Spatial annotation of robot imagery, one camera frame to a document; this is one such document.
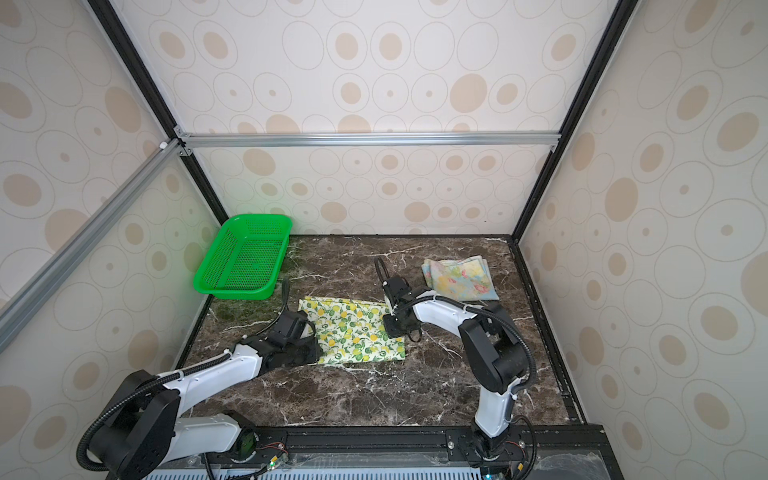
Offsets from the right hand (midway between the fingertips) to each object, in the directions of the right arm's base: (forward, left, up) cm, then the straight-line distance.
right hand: (395, 329), depth 93 cm
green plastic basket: (+31, +56, 0) cm, 64 cm away
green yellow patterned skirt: (-1, +13, +1) cm, 14 cm away
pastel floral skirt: (+20, -25, 0) cm, 33 cm away
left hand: (-7, +19, +2) cm, 20 cm away
